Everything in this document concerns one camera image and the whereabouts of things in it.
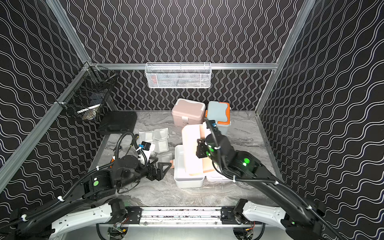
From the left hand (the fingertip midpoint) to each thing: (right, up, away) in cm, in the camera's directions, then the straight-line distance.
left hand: (164, 160), depth 64 cm
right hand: (+14, +9, +2) cm, 17 cm away
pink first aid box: (+7, +24, +36) cm, 44 cm away
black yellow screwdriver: (-27, +8, +39) cm, 48 cm away
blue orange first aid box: (+31, +24, +38) cm, 55 cm away
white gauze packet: (-11, +10, +42) cm, 45 cm away
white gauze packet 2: (-5, -5, +28) cm, 29 cm away
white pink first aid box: (+11, -4, -1) cm, 12 cm away
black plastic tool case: (-41, +18, +42) cm, 62 cm away
